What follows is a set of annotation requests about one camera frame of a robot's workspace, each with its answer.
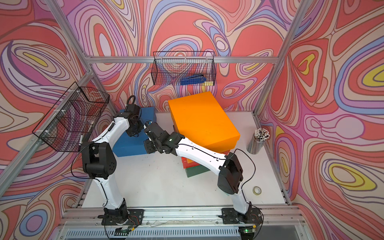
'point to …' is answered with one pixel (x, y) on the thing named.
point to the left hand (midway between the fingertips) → (141, 130)
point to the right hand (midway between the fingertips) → (149, 148)
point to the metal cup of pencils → (257, 141)
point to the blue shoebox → (129, 146)
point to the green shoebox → (193, 171)
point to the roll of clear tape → (257, 190)
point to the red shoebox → (185, 164)
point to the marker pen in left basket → (81, 141)
